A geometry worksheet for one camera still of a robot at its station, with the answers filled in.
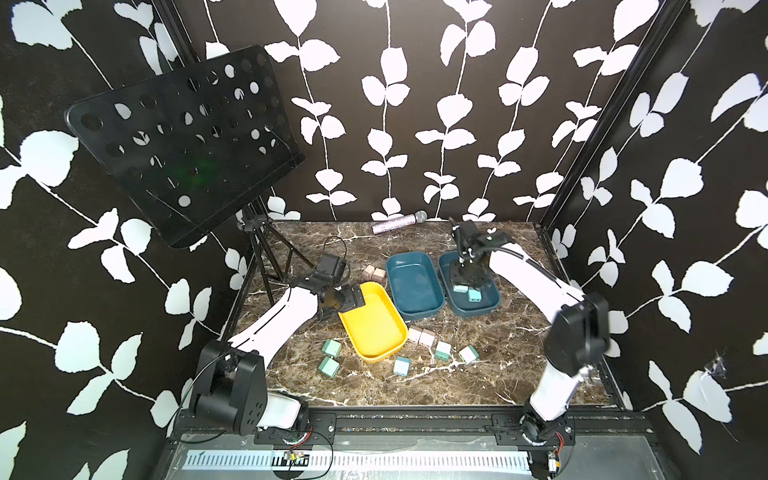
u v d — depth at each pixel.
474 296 0.99
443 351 0.86
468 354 0.86
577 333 0.47
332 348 0.86
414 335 0.89
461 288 0.84
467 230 0.71
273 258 0.93
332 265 0.69
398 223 1.18
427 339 0.88
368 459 0.70
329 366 0.82
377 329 0.92
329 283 0.66
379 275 1.02
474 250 0.63
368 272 1.01
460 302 0.98
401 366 0.83
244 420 0.41
